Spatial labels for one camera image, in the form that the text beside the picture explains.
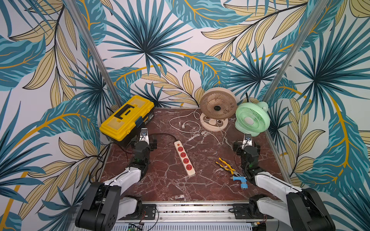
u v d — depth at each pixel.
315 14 0.71
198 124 1.10
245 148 0.67
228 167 0.89
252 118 0.86
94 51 0.83
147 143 0.68
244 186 0.80
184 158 0.90
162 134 1.05
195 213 0.74
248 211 0.73
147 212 0.74
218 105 0.90
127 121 0.89
